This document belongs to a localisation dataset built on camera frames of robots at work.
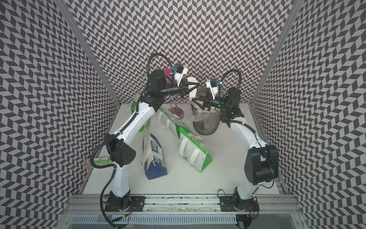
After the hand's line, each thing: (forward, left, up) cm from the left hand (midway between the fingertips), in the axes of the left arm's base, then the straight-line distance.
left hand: (199, 85), depth 67 cm
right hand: (-2, +2, -7) cm, 7 cm away
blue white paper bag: (-29, +21, -17) cm, 40 cm away
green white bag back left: (+2, +38, -20) cm, 43 cm away
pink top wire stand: (+17, +16, -39) cm, 45 cm away
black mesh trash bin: (-1, -5, -29) cm, 30 cm away
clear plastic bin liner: (-3, -1, -18) cm, 18 cm away
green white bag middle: (-6, +17, -20) cm, 27 cm away
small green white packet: (-22, +55, -37) cm, 69 cm away
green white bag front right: (-24, +3, -21) cm, 32 cm away
